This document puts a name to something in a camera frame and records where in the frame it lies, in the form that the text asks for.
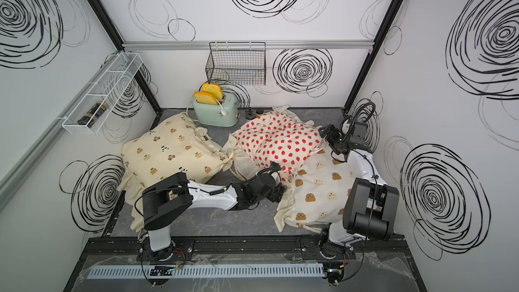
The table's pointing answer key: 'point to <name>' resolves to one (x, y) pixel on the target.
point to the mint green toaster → (207, 114)
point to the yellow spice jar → (259, 111)
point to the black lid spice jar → (250, 113)
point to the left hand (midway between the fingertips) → (280, 184)
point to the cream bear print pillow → (313, 198)
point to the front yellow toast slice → (205, 98)
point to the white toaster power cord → (224, 111)
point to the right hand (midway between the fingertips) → (326, 134)
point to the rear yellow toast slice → (213, 89)
